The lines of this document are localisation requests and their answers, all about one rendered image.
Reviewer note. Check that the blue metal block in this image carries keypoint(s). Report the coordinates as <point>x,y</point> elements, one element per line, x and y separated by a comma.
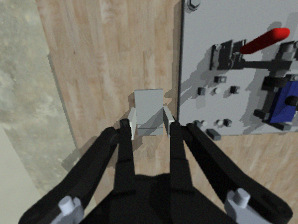
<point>275,103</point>

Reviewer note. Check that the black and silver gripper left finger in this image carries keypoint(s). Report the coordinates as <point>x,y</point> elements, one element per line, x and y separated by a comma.
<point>66,202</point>

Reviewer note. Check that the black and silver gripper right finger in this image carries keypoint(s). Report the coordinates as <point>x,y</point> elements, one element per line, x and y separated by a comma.
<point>245,200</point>

